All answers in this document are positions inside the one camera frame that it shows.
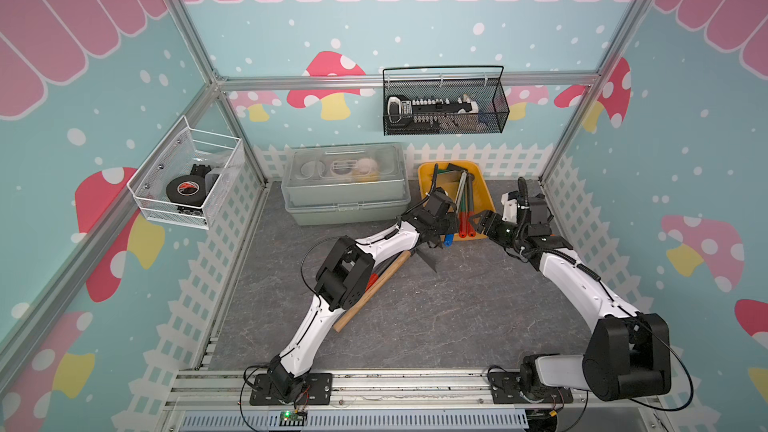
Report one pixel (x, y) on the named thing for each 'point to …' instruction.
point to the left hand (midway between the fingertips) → (457, 224)
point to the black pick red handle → (425, 251)
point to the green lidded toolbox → (346, 184)
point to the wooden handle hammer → (372, 292)
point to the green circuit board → (290, 418)
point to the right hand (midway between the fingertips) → (476, 221)
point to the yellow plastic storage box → (483, 198)
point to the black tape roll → (187, 190)
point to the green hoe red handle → (462, 217)
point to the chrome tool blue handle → (449, 239)
